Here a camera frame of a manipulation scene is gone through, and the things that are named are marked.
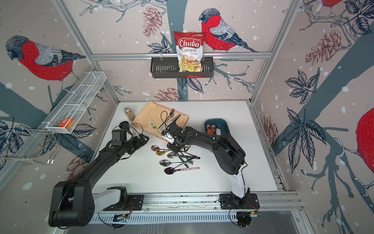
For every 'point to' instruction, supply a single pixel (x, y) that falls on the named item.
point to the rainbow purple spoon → (214, 127)
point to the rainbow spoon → (155, 147)
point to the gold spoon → (161, 152)
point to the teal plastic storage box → (220, 123)
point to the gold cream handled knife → (153, 125)
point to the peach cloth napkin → (161, 115)
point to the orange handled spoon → (210, 131)
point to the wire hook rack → (52, 157)
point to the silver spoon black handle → (173, 155)
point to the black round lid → (124, 125)
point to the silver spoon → (166, 163)
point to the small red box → (63, 123)
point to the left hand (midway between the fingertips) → (146, 138)
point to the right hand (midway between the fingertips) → (173, 146)
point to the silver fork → (171, 116)
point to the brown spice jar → (129, 113)
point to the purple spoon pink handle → (169, 170)
